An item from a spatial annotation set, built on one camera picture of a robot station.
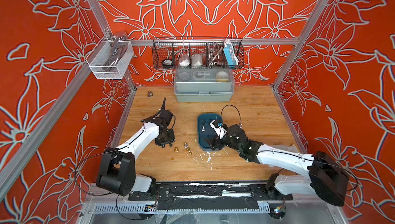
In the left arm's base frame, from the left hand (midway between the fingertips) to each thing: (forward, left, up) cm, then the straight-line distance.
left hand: (170, 140), depth 86 cm
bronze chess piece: (-4, -11, -4) cm, 12 cm away
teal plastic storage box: (+10, -20, -5) cm, 23 cm away
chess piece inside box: (+10, -19, -4) cm, 22 cm away
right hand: (+1, -21, +9) cm, 22 cm away
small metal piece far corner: (+38, +23, -3) cm, 44 cm away
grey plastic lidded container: (+36, -18, +10) cm, 42 cm away
